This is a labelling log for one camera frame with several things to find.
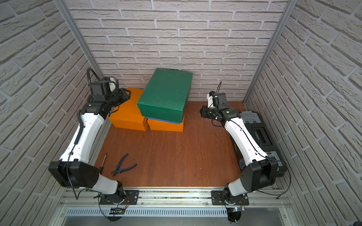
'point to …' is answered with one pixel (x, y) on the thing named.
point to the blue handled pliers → (122, 170)
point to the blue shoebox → (165, 121)
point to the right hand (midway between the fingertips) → (203, 110)
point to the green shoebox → (165, 96)
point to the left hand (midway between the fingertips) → (131, 88)
